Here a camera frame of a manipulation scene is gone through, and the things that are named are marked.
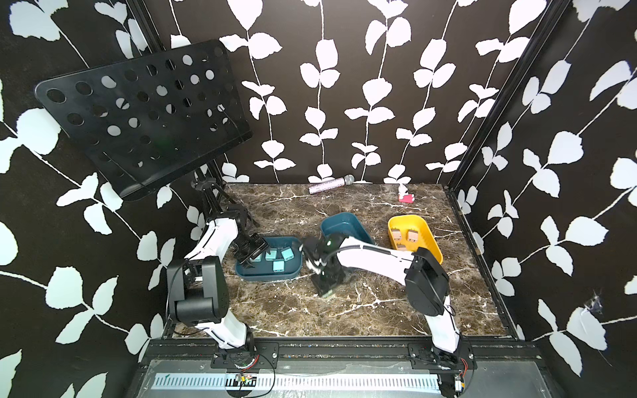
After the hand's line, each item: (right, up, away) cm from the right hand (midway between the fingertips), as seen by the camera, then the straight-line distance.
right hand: (320, 287), depth 82 cm
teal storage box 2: (+11, +20, +23) cm, 32 cm away
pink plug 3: (+33, +11, +17) cm, 38 cm away
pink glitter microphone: (+4, +38, +37) cm, 53 cm away
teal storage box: (-22, +3, +11) cm, 24 cm away
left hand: (-20, +11, +6) cm, 23 cm away
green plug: (+3, 0, -5) cm, 6 cm away
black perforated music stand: (-92, +72, +46) cm, 126 cm away
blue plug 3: (-13, +9, +11) cm, 19 cm away
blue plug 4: (-16, +5, +9) cm, 19 cm away
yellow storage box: (+43, +14, +19) cm, 49 cm away
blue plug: (-25, +7, +12) cm, 28 cm away
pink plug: (+32, +16, +20) cm, 40 cm away
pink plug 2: (+38, +15, +20) cm, 45 cm away
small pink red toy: (+41, +31, +33) cm, 61 cm away
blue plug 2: (-19, +8, +11) cm, 23 cm away
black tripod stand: (-37, +37, -1) cm, 52 cm away
